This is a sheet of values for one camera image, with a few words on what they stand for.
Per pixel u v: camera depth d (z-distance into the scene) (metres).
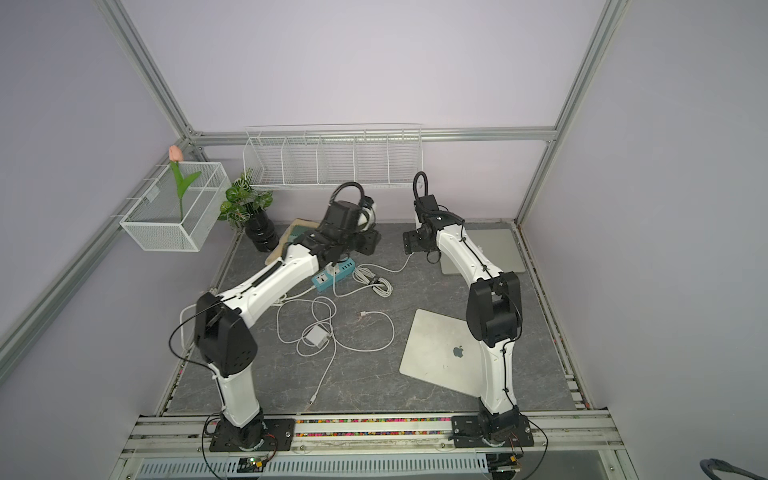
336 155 0.99
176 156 0.83
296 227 1.18
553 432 0.76
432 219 0.69
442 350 0.87
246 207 0.91
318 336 0.89
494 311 0.54
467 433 0.73
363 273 1.02
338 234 0.65
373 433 0.75
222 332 0.46
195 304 0.49
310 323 0.93
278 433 0.74
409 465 0.71
